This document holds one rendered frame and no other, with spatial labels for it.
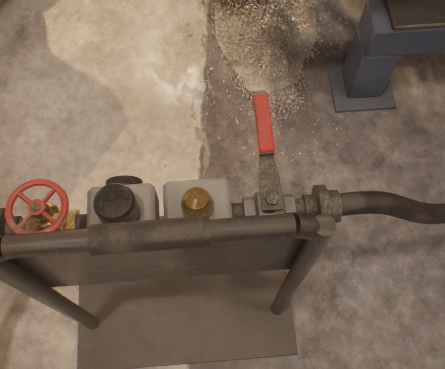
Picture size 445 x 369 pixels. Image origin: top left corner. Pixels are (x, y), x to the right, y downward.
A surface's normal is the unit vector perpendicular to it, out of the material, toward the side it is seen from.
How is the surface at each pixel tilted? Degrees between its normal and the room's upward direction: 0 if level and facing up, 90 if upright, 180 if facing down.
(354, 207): 45
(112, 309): 0
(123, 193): 0
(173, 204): 0
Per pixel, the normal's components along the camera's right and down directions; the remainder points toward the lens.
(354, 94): 0.07, 0.92
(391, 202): 0.51, -0.12
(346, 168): 0.00, -0.37
